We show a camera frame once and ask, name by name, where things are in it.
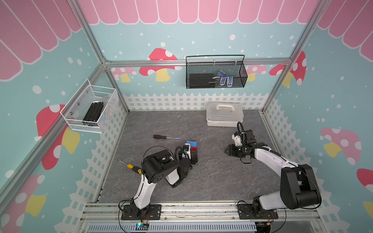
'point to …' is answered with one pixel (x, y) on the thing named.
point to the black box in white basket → (93, 112)
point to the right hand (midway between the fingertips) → (227, 151)
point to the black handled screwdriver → (164, 137)
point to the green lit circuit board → (141, 226)
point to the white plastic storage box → (224, 114)
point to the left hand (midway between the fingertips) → (192, 150)
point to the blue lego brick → (193, 143)
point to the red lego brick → (193, 148)
